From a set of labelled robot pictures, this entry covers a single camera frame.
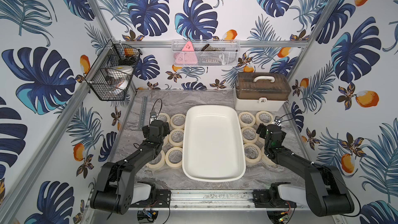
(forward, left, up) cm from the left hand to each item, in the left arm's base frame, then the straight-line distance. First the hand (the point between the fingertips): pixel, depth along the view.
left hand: (155, 122), depth 89 cm
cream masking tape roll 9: (+3, -57, -11) cm, 58 cm away
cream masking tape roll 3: (-2, -11, -12) cm, 16 cm away
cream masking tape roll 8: (+16, -69, -10) cm, 71 cm away
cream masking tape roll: (+11, -1, -10) cm, 14 cm away
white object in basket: (+14, +17, +22) cm, 31 cm away
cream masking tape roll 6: (-15, -12, -12) cm, 22 cm away
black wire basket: (+34, +29, +22) cm, 49 cm away
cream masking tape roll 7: (+13, -56, -10) cm, 59 cm away
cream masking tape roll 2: (+9, -10, -11) cm, 18 cm away
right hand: (+3, -67, -1) cm, 67 cm away
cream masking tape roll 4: (-6, -6, -9) cm, 13 cm away
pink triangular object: (+32, -16, +24) cm, 43 cm away
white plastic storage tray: (-9, -34, -10) cm, 37 cm away
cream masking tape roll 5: (-19, -4, -9) cm, 22 cm away
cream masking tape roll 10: (-9, -57, -11) cm, 59 cm away
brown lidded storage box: (+21, -61, +10) cm, 65 cm away
